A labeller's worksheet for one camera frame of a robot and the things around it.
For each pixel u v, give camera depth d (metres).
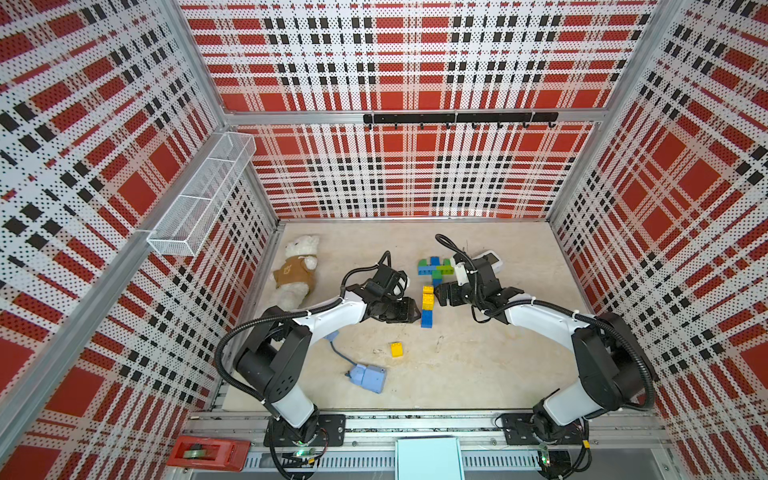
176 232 0.68
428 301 0.84
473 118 0.88
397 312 0.77
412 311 0.80
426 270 1.04
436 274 1.04
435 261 1.07
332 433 0.74
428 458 0.66
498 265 1.02
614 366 0.44
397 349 0.86
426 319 0.84
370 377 0.79
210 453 0.65
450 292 0.80
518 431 0.73
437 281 1.02
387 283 0.71
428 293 0.86
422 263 1.06
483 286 0.69
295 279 0.93
